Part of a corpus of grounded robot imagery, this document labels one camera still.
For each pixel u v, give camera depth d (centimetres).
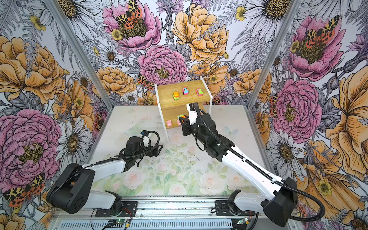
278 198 38
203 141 56
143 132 80
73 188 44
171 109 81
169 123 88
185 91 79
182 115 70
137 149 73
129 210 73
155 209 76
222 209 73
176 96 77
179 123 88
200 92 79
